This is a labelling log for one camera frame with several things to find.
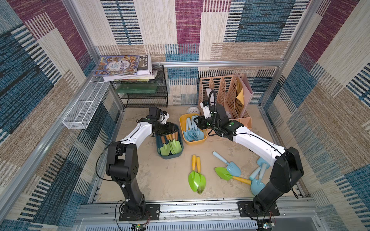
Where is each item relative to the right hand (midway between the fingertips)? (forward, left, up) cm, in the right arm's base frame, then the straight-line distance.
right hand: (196, 117), depth 83 cm
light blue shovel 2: (+2, +5, -20) cm, 20 cm away
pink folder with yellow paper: (+17, -31, +2) cm, 35 cm away
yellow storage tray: (+14, +9, -18) cm, 24 cm away
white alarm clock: (+26, 0, -20) cm, 33 cm away
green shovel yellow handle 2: (-30, -3, -23) cm, 38 cm away
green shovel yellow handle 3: (-24, -16, -23) cm, 37 cm away
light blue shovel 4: (-21, -22, -24) cm, 39 cm away
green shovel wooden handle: (-7, +13, -19) cm, 24 cm away
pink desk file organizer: (+27, -21, +1) cm, 34 cm away
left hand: (0, +14, -12) cm, 18 cm away
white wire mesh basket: (+11, +72, -4) cm, 73 cm away
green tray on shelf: (+23, +38, +3) cm, 45 cm away
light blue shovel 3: (-2, +2, -19) cm, 19 cm away
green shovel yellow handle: (-27, +2, -22) cm, 34 cm away
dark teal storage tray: (-1, +25, -21) cm, 33 cm away
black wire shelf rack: (+35, +40, -12) cm, 55 cm away
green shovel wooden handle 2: (-7, +15, -17) cm, 24 cm away
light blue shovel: (+2, -3, -21) cm, 21 cm away
